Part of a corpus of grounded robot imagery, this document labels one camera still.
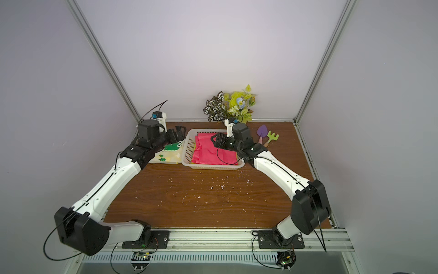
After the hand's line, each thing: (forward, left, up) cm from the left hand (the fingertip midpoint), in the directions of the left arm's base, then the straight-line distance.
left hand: (180, 128), depth 77 cm
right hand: (-2, -16, -3) cm, 17 cm away
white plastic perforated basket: (+3, 0, -20) cm, 20 cm away
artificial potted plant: (+23, -27, -5) cm, 36 cm away
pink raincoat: (+1, -10, -22) cm, 24 cm away
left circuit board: (-46, +15, -32) cm, 58 cm away
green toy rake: (+19, -52, -28) cm, 62 cm away
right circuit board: (-46, -47, -30) cm, 73 cm away
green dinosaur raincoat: (+2, +11, -25) cm, 27 cm away
